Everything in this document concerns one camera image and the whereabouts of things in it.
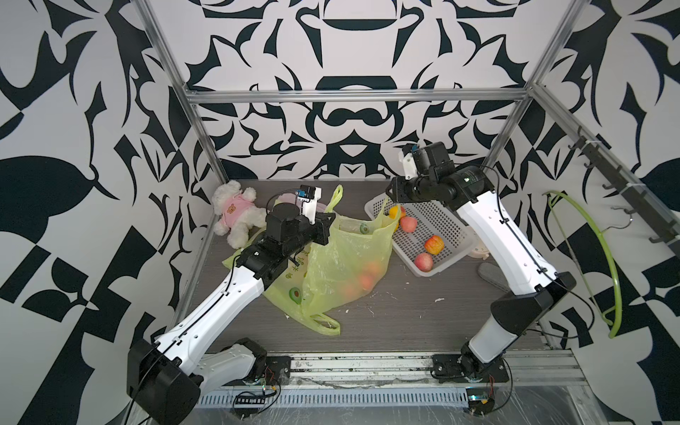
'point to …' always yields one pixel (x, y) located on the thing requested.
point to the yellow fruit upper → (393, 212)
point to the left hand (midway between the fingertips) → (331, 209)
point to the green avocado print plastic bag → (350, 255)
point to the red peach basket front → (424, 261)
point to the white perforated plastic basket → (428, 235)
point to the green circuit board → (480, 403)
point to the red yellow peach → (434, 244)
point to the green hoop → (613, 334)
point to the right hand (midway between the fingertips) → (390, 185)
